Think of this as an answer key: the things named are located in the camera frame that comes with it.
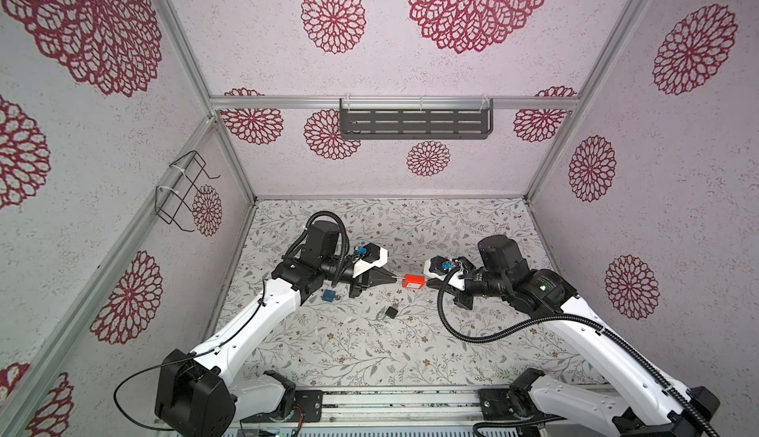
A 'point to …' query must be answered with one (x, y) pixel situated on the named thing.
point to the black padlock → (391, 312)
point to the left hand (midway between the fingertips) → (390, 279)
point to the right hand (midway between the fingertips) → (433, 273)
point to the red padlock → (413, 281)
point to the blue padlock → (328, 295)
